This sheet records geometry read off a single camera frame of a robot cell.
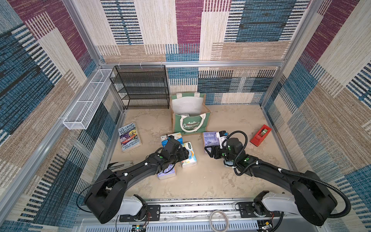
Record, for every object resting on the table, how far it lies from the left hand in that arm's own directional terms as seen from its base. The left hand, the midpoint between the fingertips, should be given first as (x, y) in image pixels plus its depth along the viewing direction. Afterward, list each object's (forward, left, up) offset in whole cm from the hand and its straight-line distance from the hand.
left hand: (186, 153), depth 86 cm
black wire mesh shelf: (+49, +33, +12) cm, 60 cm away
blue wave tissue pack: (+11, +5, +2) cm, 12 cm away
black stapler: (-3, +41, -8) cm, 42 cm away
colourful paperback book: (+16, +39, -5) cm, 42 cm away
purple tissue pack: (-14, +9, +6) cm, 18 cm away
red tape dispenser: (+13, -49, -2) cm, 51 cm away
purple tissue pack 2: (+10, -16, -1) cm, 19 cm away
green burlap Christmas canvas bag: (+33, -3, -1) cm, 33 cm away
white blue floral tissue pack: (-3, -3, -2) cm, 5 cm away
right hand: (+1, -14, +2) cm, 14 cm away
